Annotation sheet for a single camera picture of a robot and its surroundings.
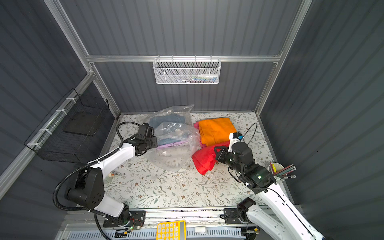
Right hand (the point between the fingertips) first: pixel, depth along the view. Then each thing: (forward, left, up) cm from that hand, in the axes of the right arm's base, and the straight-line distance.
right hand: (216, 148), depth 69 cm
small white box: (-29, +8, -24) cm, 39 cm away
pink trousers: (+36, +10, -25) cm, 45 cm away
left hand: (+14, +35, -15) cm, 41 cm away
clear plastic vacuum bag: (+9, +27, -27) cm, 39 cm away
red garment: (-4, +5, -3) cm, 7 cm away
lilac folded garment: (+19, +21, -25) cm, 38 cm away
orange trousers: (+25, -2, -19) cm, 32 cm away
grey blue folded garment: (+20, +26, -9) cm, 34 cm away
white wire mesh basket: (+79, +19, -6) cm, 81 cm away
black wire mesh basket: (+8, +74, +2) cm, 74 cm away
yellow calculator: (-30, +21, -25) cm, 44 cm away
